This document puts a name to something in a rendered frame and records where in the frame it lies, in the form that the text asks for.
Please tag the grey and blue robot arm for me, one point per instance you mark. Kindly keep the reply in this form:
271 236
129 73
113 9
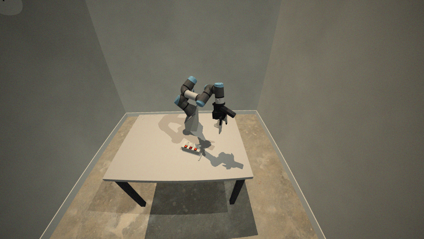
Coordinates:
187 92

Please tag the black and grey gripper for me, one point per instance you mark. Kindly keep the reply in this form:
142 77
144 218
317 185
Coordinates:
218 114

